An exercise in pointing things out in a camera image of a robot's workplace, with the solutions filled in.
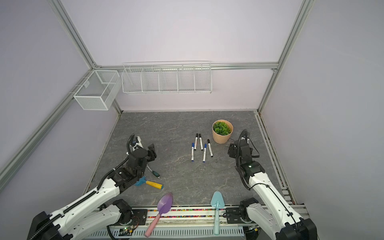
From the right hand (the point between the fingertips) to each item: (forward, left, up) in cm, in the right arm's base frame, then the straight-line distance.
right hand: (240, 147), depth 82 cm
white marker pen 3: (+8, +16, -15) cm, 23 cm away
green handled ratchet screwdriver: (-10, +49, -13) cm, 51 cm away
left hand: (-2, +50, +3) cm, 50 cm away
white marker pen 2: (+13, +25, -15) cm, 32 cm away
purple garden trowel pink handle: (-26, +41, -15) cm, 51 cm away
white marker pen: (+13, +22, -15) cm, 29 cm away
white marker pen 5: (+5, +19, -14) cm, 24 cm away
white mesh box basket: (+35, +88, +13) cm, 95 cm away
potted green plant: (+14, +8, -4) cm, 17 cm away
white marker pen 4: (+5, +27, -14) cm, 31 cm away
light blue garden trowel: (-24, +13, -13) cm, 31 cm away
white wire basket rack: (+44, +44, +16) cm, 64 cm away
